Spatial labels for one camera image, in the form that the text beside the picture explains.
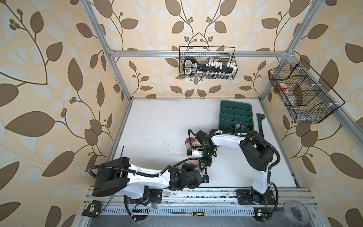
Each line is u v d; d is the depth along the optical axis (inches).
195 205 28.4
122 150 36.1
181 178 23.2
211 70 33.2
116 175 18.9
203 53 35.6
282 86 31.7
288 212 26.7
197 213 27.3
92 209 27.0
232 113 41.1
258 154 19.5
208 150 29.7
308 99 28.5
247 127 37.2
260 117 42.3
